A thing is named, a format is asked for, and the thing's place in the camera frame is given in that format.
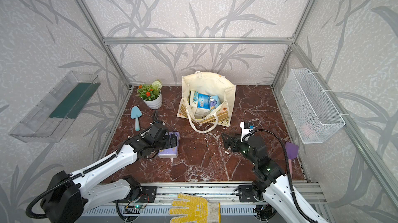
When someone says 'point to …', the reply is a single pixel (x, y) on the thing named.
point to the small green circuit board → (138, 206)
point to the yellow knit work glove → (189, 208)
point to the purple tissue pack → (171, 152)
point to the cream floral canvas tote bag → (207, 121)
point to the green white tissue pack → (194, 97)
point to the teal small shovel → (135, 113)
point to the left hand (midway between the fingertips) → (171, 141)
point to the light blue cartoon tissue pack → (214, 101)
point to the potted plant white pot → (151, 94)
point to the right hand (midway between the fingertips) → (227, 134)
